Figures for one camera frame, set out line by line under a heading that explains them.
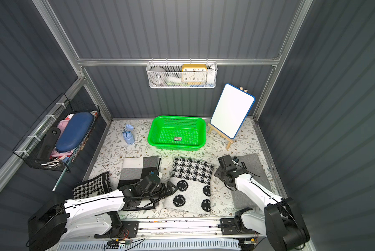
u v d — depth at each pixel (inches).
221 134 40.2
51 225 16.1
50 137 25.4
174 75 36.0
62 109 30.3
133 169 36.0
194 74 35.0
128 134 39.5
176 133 43.9
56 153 24.9
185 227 29.8
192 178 33.4
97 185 32.5
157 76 33.2
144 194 24.4
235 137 38.4
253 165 35.9
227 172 26.2
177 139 42.5
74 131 26.5
